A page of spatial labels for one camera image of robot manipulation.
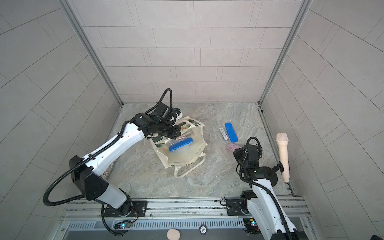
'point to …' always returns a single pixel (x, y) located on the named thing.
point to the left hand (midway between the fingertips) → (184, 133)
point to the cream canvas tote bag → (185, 149)
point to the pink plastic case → (232, 147)
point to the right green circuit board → (251, 225)
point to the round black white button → (203, 229)
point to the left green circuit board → (125, 225)
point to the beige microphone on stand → (282, 139)
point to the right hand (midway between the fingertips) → (233, 147)
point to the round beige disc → (173, 234)
